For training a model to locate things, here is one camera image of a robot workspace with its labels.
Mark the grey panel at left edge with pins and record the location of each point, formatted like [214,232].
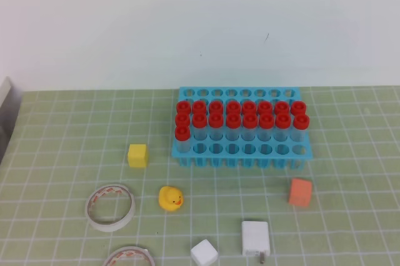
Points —
[11,98]

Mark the red-capped tube back row 3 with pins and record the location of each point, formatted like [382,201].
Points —
[216,107]

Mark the red-capped tube back row 7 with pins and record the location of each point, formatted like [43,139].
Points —
[281,107]

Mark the red-capped tube back row 4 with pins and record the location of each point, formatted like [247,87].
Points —
[233,107]

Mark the white tape roll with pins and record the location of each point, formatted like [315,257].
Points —
[129,252]
[110,208]

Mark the red-capped tube front row 8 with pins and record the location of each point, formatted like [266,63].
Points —
[300,125]

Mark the yellow rubber duck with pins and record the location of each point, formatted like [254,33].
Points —
[170,198]

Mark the green grid cutting mat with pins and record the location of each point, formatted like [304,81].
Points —
[67,144]

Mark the white foam cube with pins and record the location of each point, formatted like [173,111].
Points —
[204,254]

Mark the yellow foam cube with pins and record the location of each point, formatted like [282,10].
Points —
[137,156]

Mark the red-capped tube front row 5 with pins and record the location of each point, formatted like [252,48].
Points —
[249,126]

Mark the red-capped tube row 8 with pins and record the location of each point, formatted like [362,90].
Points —
[300,125]
[298,108]

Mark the red-capped tube row 6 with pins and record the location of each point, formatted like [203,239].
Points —
[266,125]
[264,107]

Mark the red-capped tube front row 1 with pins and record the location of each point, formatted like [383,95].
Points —
[182,120]

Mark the red-capped tube row 4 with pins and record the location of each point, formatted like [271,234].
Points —
[233,126]
[233,107]

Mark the red-capped tube row 3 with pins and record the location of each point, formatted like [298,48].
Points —
[216,107]
[216,122]

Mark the red-capped tube front row 7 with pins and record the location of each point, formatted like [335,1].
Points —
[283,124]

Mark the red-capped tube front row 3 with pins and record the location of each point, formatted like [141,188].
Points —
[216,122]

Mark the red-capped tube front row 6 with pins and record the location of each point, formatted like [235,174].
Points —
[266,125]

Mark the blue test tube rack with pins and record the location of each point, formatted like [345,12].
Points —
[217,153]

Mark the red-capped tube back row 1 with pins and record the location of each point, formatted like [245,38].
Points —
[183,107]

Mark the red-capped tube back row 5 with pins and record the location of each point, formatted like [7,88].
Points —
[248,107]

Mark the red-capped tube row 5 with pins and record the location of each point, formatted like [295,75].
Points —
[248,107]
[249,126]

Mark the white power adapter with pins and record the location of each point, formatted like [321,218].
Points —
[255,239]

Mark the red-capped tube front row 2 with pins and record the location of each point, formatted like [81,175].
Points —
[199,125]

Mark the red-capped tube back row 6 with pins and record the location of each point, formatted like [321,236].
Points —
[264,107]

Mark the red-capped tube back row 8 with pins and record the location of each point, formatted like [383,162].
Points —
[298,108]

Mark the red-capped tube row 7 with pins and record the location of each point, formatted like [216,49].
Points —
[281,107]
[283,124]

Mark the red-capped tube row 1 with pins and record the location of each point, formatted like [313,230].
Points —
[182,120]
[183,107]

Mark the orange foam cube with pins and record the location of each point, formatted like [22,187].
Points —
[300,192]

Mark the red-capped tube back row 2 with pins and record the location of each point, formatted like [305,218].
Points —
[199,107]

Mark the red-capped tube front row 4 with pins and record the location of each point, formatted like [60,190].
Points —
[233,126]

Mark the red-capped tube row 2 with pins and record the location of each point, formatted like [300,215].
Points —
[199,125]
[199,107]

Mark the red-capped clear tube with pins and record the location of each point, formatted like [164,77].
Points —
[182,136]

